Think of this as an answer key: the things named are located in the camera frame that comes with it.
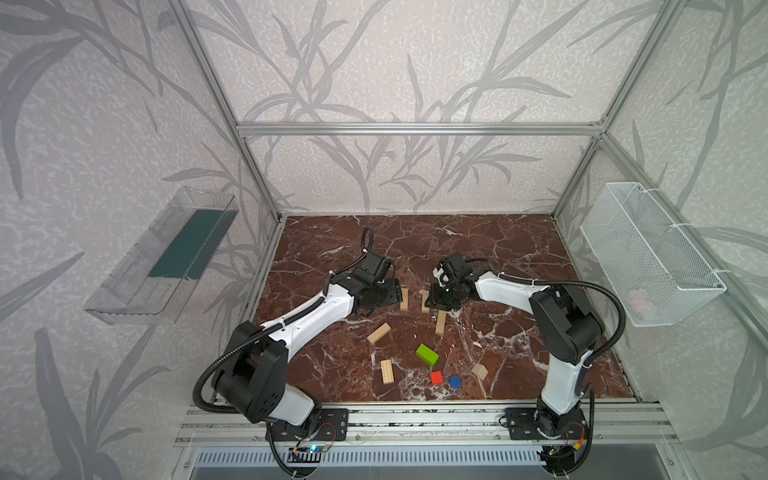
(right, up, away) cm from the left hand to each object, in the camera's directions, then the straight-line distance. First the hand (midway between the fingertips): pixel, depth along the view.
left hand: (398, 286), depth 86 cm
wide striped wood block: (-3, -23, -5) cm, 23 cm away
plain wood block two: (+2, -7, +8) cm, 11 cm away
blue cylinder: (+16, -25, -5) cm, 30 cm away
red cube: (+11, -24, -5) cm, 27 cm away
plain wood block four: (-6, -15, +3) cm, 16 cm away
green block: (+8, -19, -2) cm, 21 cm away
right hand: (+9, -4, +8) cm, 13 cm away
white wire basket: (+55, +6, -25) cm, 61 cm away
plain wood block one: (+8, -4, +7) cm, 12 cm away
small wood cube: (+23, -23, -5) cm, 33 cm away
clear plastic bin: (-53, +3, -23) cm, 58 cm away
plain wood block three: (+13, -12, +5) cm, 19 cm away
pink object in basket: (+60, -2, -13) cm, 61 cm away
